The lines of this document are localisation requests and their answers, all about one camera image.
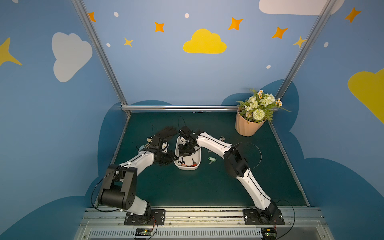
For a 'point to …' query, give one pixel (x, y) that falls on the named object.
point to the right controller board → (268, 233)
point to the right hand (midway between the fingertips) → (181, 153)
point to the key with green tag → (212, 159)
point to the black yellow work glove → (166, 132)
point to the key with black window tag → (180, 160)
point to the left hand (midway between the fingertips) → (176, 157)
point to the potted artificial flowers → (259, 108)
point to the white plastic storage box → (189, 162)
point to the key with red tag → (194, 163)
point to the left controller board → (143, 232)
